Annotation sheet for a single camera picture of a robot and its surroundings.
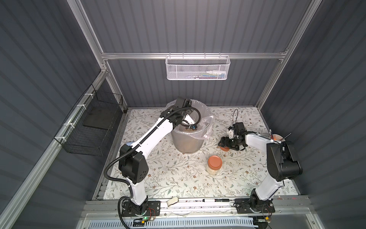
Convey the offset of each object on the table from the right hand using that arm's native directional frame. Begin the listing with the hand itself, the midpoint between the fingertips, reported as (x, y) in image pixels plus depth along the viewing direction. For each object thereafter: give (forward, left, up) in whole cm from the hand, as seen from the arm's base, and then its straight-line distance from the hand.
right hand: (226, 145), depth 96 cm
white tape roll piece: (-34, +34, +1) cm, 48 cm away
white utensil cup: (+2, -32, +7) cm, 33 cm away
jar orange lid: (-4, +2, +2) cm, 4 cm away
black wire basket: (-9, +77, +27) cm, 82 cm away
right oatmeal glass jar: (-19, +12, +2) cm, 22 cm away
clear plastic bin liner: (-6, +18, +25) cm, 32 cm away
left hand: (+10, +27, +27) cm, 40 cm away
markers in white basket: (+34, +12, +32) cm, 48 cm away
